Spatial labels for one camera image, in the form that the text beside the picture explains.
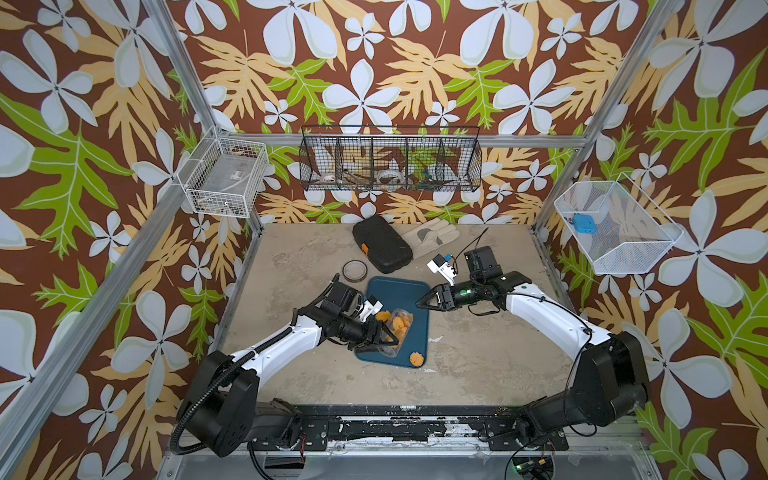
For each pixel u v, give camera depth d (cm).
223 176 86
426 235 116
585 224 86
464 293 70
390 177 99
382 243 108
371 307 78
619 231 82
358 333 72
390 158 98
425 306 78
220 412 41
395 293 104
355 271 108
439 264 75
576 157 98
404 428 76
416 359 86
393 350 75
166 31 70
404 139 91
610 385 43
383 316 93
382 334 75
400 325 82
